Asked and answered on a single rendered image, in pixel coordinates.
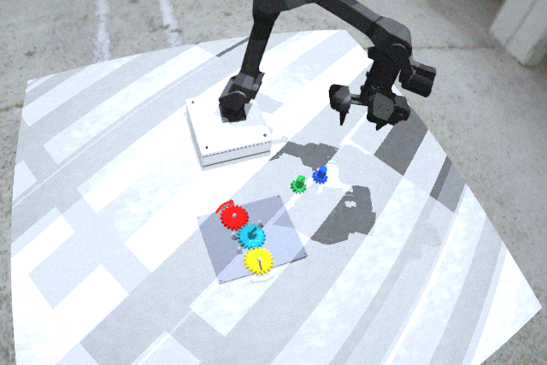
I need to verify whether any green gear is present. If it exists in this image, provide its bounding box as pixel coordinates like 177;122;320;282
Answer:
291;175;307;195

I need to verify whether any yellow gear with black stripe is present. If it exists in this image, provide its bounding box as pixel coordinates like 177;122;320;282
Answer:
244;247;274;275

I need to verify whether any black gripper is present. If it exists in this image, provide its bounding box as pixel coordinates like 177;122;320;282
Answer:
328;72;410;126

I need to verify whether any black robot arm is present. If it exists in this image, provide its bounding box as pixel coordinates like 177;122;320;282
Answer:
218;0;436;126

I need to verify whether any red gear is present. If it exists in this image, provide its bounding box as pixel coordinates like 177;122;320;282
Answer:
221;204;249;231

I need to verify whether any cyan gear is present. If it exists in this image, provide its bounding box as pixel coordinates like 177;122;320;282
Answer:
236;224;266;250

